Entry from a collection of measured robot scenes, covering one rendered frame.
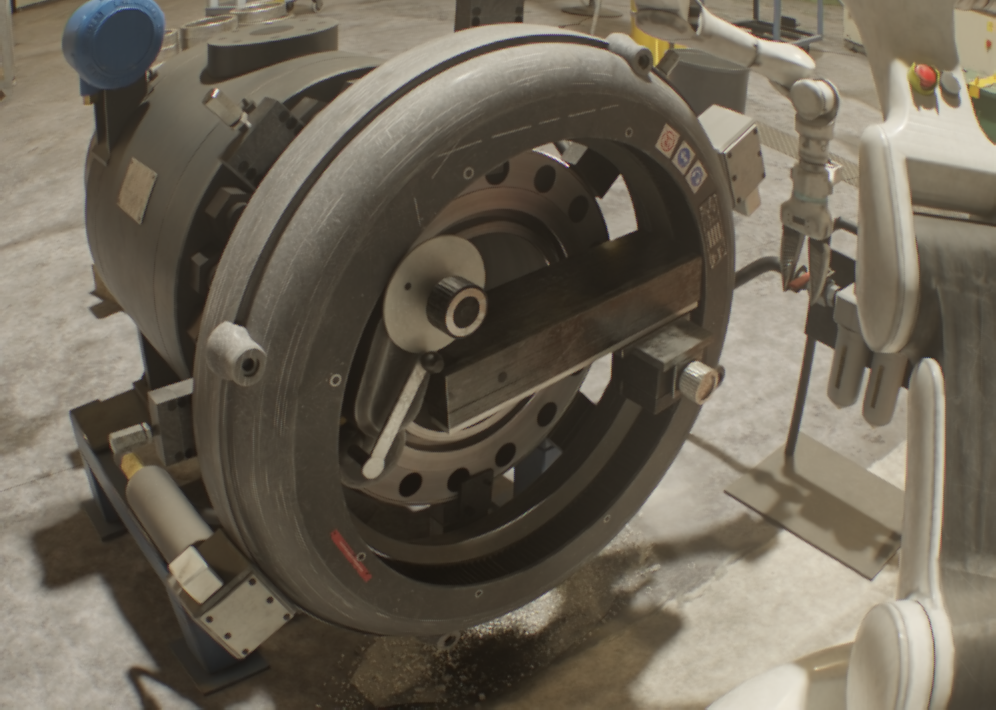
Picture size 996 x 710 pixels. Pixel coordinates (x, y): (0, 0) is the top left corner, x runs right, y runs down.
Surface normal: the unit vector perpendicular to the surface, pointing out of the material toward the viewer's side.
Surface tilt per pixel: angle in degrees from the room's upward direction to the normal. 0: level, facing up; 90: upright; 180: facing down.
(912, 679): 41
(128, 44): 90
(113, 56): 90
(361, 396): 74
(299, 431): 90
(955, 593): 14
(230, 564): 23
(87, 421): 0
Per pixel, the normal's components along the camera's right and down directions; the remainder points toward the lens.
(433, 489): 0.64, 0.39
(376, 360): -0.06, 0.24
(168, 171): -0.62, -0.25
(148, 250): -0.74, 0.07
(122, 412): 0.00, -0.87
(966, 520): -0.07, -0.19
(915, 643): -0.05, -0.60
